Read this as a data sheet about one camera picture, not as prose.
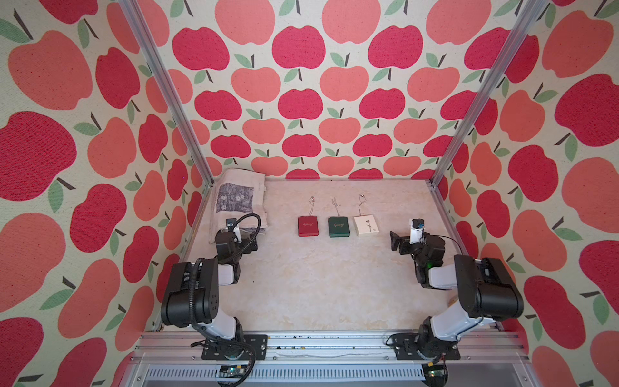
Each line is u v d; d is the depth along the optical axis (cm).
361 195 115
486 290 47
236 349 69
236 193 107
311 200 115
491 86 86
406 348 73
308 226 101
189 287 46
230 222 82
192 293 45
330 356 73
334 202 114
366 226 101
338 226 101
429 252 74
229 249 73
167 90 87
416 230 82
